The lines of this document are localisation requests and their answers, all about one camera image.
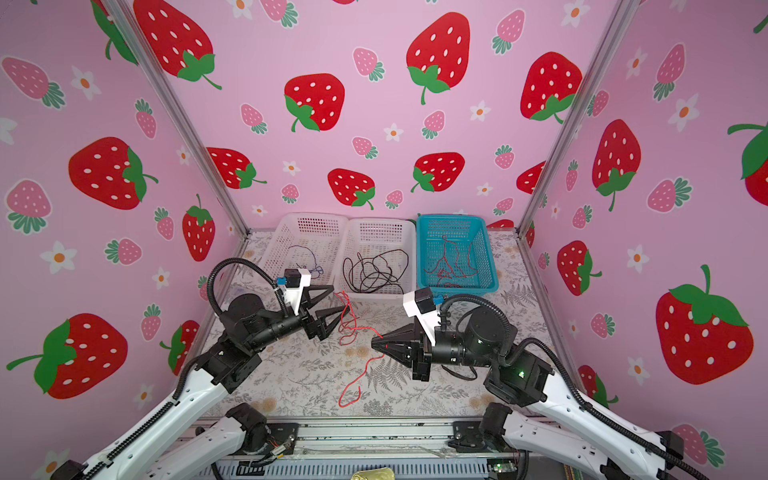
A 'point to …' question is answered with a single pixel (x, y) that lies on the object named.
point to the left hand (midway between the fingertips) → (339, 298)
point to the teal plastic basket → (454, 255)
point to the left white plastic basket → (317, 241)
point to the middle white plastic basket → (373, 235)
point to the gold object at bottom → (383, 473)
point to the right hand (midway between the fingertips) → (372, 347)
